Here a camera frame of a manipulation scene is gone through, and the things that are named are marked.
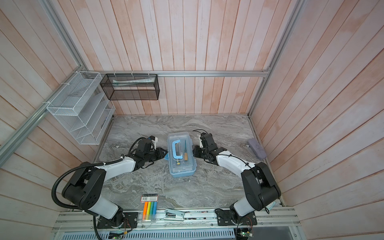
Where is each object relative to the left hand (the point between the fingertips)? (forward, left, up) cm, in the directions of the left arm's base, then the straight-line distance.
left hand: (167, 154), depth 91 cm
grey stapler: (-32, -6, -4) cm, 33 cm away
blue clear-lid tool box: (-4, -9, +6) cm, 11 cm away
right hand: (+2, -16, +2) cm, 16 cm away
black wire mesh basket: (+33, +22, +27) cm, 48 cm away
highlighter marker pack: (-29, +7, -5) cm, 31 cm away
